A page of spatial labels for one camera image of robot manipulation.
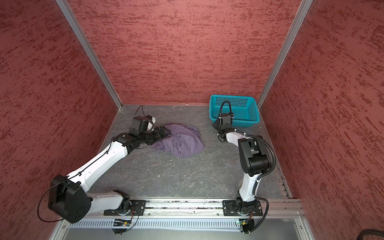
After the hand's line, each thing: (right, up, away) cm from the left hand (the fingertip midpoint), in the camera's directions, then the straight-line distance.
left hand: (165, 136), depth 81 cm
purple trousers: (+10, -3, +5) cm, 12 cm away
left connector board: (-21, -42, -8) cm, 48 cm away
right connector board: (+42, -42, -10) cm, 60 cm away
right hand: (+31, +7, +20) cm, 37 cm away
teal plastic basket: (+56, +18, +37) cm, 70 cm away
